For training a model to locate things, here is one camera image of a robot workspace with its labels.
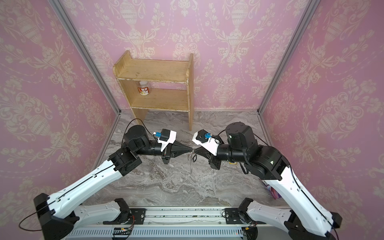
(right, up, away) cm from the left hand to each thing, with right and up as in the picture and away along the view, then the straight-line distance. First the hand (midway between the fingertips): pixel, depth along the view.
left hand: (190, 151), depth 55 cm
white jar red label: (-32, +34, +43) cm, 63 cm away
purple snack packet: (+43, -26, +24) cm, 56 cm away
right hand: (+3, +1, +1) cm, 3 cm away
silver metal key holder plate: (-1, -6, +15) cm, 16 cm away
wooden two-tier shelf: (-26, +38, +52) cm, 69 cm away
